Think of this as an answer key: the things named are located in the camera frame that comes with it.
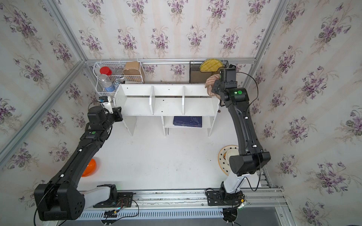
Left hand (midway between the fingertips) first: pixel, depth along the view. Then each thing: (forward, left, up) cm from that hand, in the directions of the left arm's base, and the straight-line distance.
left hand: (122, 108), depth 79 cm
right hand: (+6, -55, +12) cm, 57 cm away
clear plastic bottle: (+21, +16, +1) cm, 26 cm away
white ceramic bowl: (-17, -65, -22) cm, 71 cm away
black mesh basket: (+30, -44, +1) cm, 53 cm away
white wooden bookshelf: (+5, -32, -3) cm, 33 cm away
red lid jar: (+29, +17, +6) cm, 34 cm away
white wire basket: (+40, +15, +1) cm, 43 cm away
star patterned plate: (-20, -59, -26) cm, 68 cm away
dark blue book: (0, -40, -13) cm, 42 cm away
